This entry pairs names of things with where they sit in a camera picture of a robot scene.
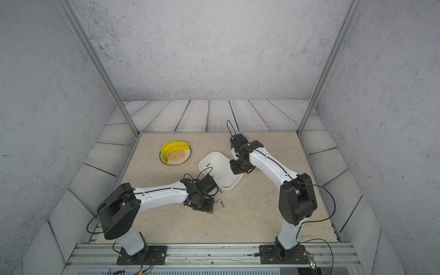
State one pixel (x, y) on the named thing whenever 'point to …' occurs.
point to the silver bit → (221, 202)
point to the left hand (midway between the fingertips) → (212, 211)
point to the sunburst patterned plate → (176, 157)
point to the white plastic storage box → (218, 167)
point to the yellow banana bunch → (172, 145)
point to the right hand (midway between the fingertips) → (238, 169)
